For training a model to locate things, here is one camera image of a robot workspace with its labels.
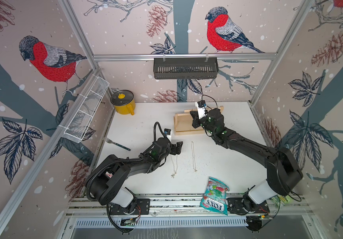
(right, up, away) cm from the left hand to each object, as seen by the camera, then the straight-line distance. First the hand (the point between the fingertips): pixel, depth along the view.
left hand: (179, 139), depth 88 cm
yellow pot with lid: (-41, +24, +19) cm, 51 cm away
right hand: (+7, +17, -5) cm, 19 cm away
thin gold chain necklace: (+9, -12, +4) cm, 16 cm away
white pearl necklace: (-3, -20, -3) cm, 20 cm away
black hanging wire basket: (+7, +49, +18) cm, 52 cm away
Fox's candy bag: (+18, -27, -14) cm, 36 cm away
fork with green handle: (-46, -3, +10) cm, 47 cm away
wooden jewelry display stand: (+3, +9, +20) cm, 22 cm away
